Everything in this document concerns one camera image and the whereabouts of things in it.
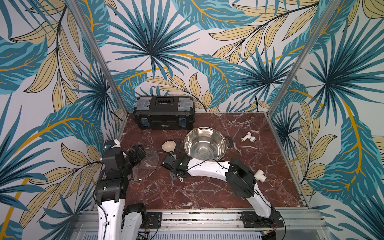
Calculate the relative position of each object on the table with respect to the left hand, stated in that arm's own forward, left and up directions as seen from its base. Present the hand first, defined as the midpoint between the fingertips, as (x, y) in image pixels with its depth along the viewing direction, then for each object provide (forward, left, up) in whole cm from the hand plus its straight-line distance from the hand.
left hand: (137, 152), depth 70 cm
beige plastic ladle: (+16, -11, -20) cm, 28 cm away
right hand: (+1, -16, -22) cm, 27 cm away
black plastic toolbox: (+34, -8, -7) cm, 35 cm away
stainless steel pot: (+20, -35, -22) cm, 46 cm away
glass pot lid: (+4, +1, -24) cm, 25 cm away
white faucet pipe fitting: (+24, -67, -21) cm, 74 cm away
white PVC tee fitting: (-2, -65, -21) cm, 68 cm away
